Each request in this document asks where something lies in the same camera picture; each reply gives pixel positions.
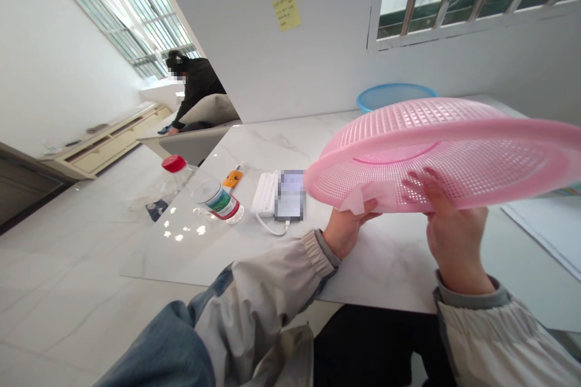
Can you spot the cream low cabinet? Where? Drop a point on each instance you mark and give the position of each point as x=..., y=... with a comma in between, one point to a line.
x=104, y=142

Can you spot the small orange gadget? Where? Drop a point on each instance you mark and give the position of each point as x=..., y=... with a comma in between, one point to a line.
x=233, y=178

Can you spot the person's left hand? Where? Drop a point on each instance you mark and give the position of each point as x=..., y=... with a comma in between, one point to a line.
x=346, y=230

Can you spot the white wet wipe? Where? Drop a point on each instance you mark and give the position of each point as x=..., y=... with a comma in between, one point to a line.
x=363, y=200

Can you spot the yellow sticky note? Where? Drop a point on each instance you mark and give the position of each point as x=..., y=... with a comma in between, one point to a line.
x=287, y=11

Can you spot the smartphone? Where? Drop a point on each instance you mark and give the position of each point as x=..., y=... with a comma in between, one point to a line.
x=290, y=196

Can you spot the blue plastic basin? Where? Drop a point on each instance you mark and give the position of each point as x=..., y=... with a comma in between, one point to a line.
x=383, y=96

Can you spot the person's right hand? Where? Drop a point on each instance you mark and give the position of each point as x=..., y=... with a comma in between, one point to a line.
x=458, y=242

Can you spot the large barred window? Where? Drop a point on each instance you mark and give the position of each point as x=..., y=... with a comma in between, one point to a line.
x=122, y=10

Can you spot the person's body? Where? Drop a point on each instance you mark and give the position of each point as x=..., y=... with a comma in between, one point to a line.
x=286, y=360

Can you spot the dark wooden cabinet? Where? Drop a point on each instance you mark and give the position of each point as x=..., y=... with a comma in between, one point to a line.
x=22, y=187

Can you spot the beige armchair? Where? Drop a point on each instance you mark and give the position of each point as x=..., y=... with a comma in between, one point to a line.
x=199, y=133

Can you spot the pink plastic colander basket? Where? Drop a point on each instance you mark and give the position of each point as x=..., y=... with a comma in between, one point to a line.
x=454, y=155

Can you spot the white paper sheets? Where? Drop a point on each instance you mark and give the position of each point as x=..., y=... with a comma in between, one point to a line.
x=547, y=223

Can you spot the white power bank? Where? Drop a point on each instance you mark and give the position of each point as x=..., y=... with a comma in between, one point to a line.
x=267, y=196

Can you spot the person's legs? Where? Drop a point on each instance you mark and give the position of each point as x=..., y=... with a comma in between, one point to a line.
x=376, y=350

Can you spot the clear red-capped water bottle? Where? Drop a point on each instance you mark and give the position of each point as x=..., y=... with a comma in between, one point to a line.
x=213, y=199

